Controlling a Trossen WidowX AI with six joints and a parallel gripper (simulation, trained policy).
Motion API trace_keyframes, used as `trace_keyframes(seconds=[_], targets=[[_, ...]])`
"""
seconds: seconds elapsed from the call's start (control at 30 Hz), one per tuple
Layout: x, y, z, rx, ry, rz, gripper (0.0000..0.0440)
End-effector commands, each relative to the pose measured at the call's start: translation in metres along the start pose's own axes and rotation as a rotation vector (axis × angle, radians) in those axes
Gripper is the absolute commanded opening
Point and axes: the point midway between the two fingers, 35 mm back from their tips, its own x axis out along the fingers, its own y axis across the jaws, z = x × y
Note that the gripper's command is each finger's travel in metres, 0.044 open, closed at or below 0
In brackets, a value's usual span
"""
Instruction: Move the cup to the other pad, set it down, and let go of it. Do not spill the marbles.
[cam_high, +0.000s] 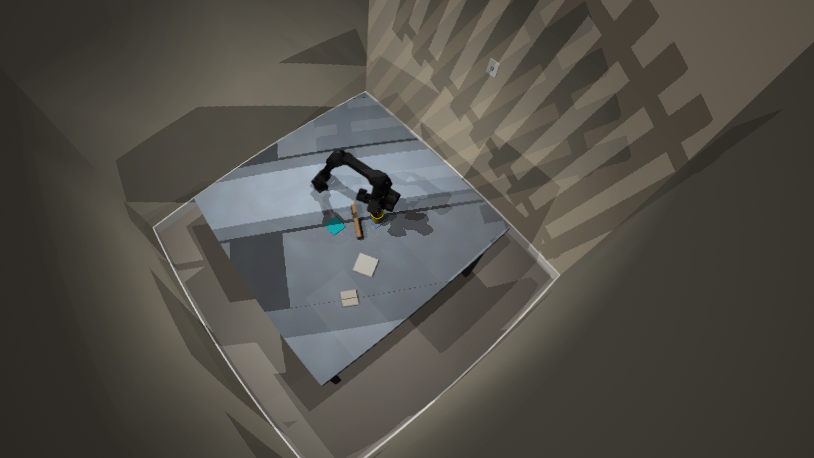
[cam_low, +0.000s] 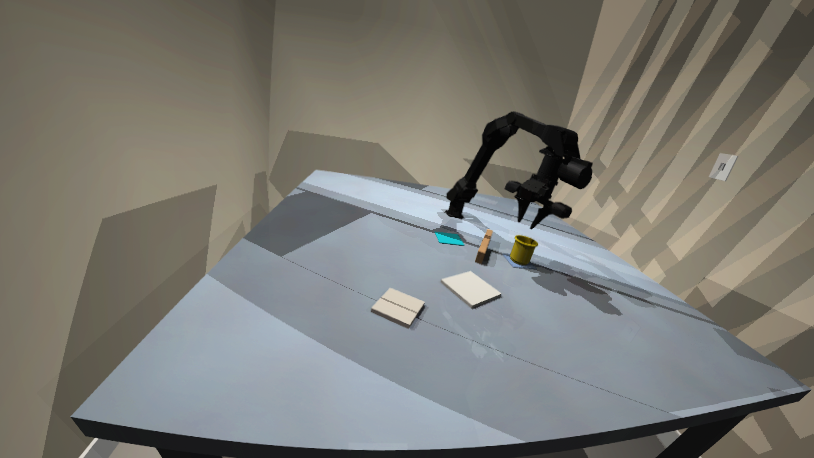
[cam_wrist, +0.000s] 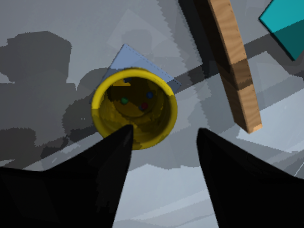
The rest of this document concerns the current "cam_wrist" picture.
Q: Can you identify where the long wooden plank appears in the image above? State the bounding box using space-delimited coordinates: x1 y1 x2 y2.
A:
192 0 263 134

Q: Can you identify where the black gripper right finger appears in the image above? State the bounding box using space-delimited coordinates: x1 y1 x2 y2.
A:
196 127 304 228

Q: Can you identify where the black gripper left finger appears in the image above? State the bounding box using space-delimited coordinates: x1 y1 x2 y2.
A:
0 125 133 228

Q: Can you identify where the yellow cup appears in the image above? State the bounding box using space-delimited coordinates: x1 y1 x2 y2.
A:
91 67 177 150

